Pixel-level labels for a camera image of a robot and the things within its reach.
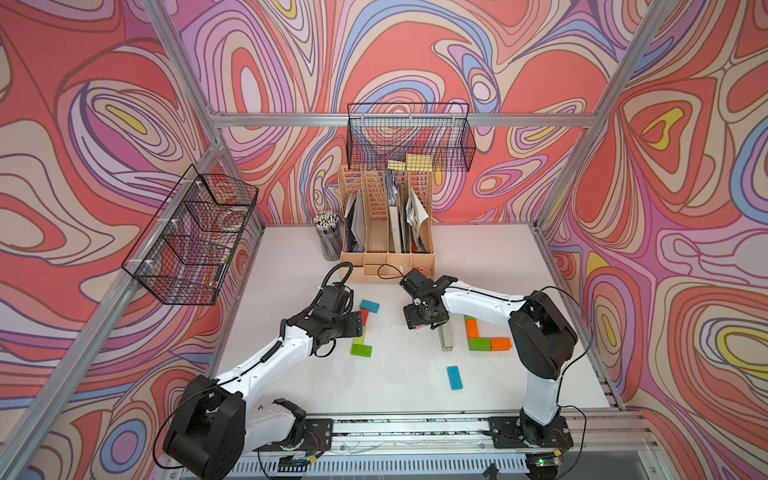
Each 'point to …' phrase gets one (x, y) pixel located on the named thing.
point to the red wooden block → (365, 314)
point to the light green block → (360, 340)
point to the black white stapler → (446, 337)
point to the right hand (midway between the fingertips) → (423, 325)
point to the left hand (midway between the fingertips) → (356, 323)
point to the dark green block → (479, 344)
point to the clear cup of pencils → (330, 227)
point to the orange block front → (473, 329)
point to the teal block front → (454, 378)
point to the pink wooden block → (419, 327)
